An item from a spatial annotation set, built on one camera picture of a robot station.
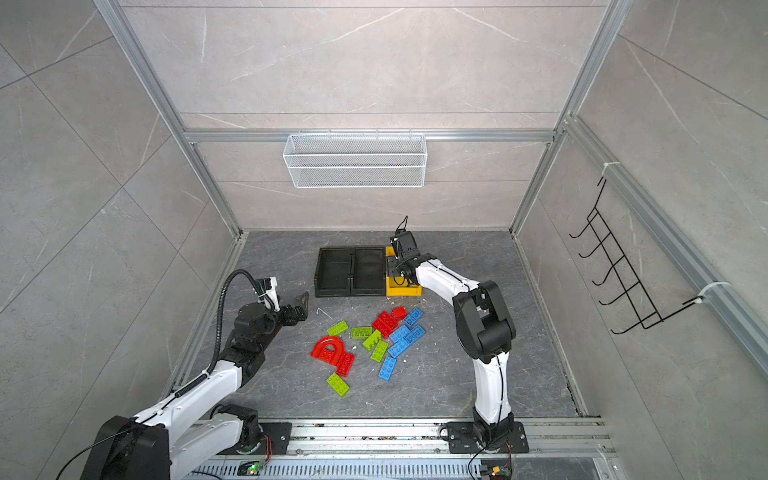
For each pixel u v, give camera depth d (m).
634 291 0.62
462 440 0.73
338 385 0.80
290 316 0.75
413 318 0.93
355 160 1.01
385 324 0.92
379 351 0.88
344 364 0.85
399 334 0.90
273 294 0.74
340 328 0.92
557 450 0.73
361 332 0.90
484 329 0.53
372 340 0.88
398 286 0.99
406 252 0.77
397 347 0.88
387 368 0.84
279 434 0.73
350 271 0.98
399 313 0.95
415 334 0.91
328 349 0.88
